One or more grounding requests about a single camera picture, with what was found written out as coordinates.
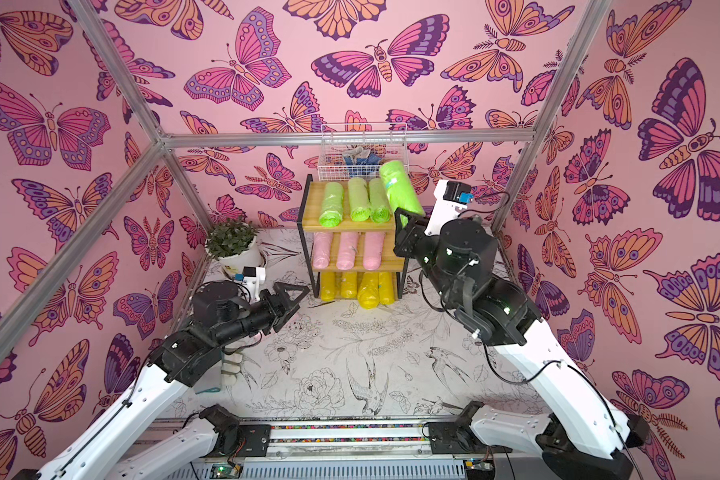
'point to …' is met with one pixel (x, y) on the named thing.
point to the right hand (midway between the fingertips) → (405, 209)
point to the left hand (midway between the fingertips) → (308, 296)
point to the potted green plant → (234, 242)
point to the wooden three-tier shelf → (309, 208)
